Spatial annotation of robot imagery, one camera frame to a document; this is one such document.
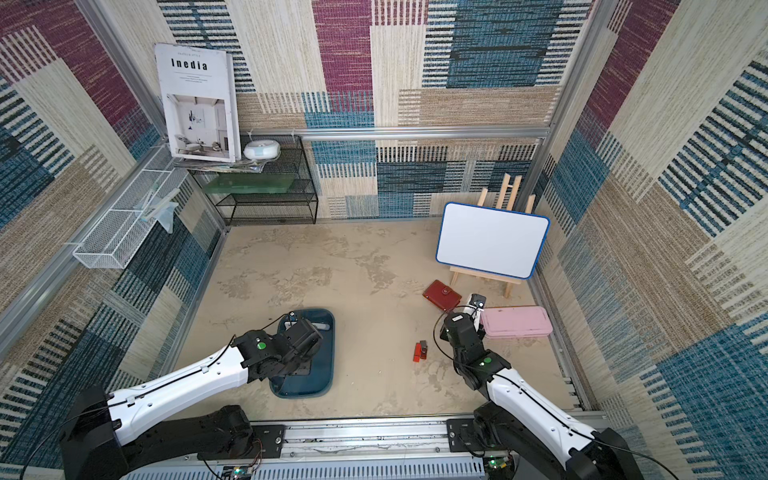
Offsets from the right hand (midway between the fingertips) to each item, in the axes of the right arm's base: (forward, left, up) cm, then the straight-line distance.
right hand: (457, 312), depth 86 cm
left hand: (-12, +41, -2) cm, 43 cm away
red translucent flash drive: (-8, +11, -9) cm, 16 cm away
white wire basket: (+9, +84, +26) cm, 88 cm away
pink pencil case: (+1, -19, -8) cm, 21 cm away
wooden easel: (+23, -13, +19) cm, 33 cm away
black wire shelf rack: (+33, +52, +18) cm, 64 cm away
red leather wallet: (+11, +2, -8) cm, 14 cm away
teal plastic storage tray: (-16, +37, -4) cm, 40 cm away
